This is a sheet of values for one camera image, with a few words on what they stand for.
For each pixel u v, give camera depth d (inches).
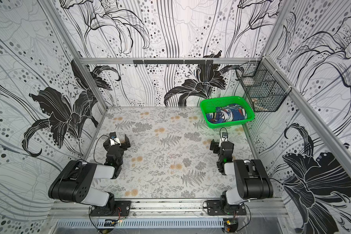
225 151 27.7
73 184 17.4
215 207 28.2
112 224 28.1
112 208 26.0
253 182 17.4
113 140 29.5
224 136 30.6
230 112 39.9
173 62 35.7
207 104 46.9
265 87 34.7
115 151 30.0
